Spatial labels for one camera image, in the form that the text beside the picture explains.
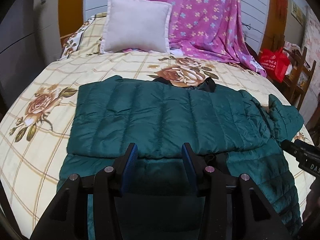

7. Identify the grey wardrobe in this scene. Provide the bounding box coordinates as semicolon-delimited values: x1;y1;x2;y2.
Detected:
1;0;62;105

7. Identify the purple floral bed sheet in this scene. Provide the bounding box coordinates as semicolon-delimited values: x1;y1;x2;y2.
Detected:
148;0;266;76

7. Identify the pink floral quilt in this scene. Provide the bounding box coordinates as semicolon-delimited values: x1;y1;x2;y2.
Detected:
303;7;320;89

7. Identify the white panelled headboard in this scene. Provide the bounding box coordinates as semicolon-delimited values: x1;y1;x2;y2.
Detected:
83;0;269;53

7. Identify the dark green puffer jacket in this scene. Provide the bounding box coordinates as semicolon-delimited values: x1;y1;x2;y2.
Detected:
59;76;304;239

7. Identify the wooden chair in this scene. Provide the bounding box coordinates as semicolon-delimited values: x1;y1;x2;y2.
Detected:
281;47;316;110

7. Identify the white square pillow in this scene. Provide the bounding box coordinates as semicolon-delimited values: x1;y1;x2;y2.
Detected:
100;0;172;53

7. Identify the cream floral plaid bedspread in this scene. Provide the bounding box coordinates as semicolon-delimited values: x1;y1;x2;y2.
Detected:
0;12;316;238

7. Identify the red plastic bag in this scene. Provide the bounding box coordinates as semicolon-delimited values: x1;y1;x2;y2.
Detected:
259;47;290;83

